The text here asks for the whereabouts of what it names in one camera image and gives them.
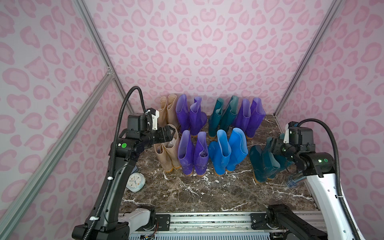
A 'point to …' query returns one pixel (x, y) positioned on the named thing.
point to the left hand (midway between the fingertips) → (170, 130)
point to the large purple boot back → (197, 119)
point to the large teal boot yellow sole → (274, 163)
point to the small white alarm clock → (136, 182)
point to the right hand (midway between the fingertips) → (276, 144)
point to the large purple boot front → (182, 113)
